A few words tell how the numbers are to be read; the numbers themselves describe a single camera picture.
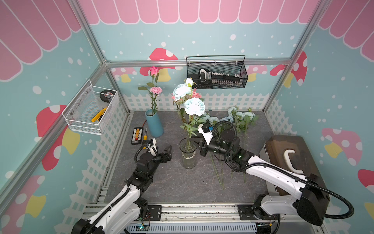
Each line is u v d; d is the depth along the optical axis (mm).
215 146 615
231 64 915
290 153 735
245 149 997
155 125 966
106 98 795
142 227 718
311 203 391
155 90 826
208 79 872
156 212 743
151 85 851
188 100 528
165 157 730
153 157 625
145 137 1026
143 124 1114
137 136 1028
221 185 831
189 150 750
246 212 745
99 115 724
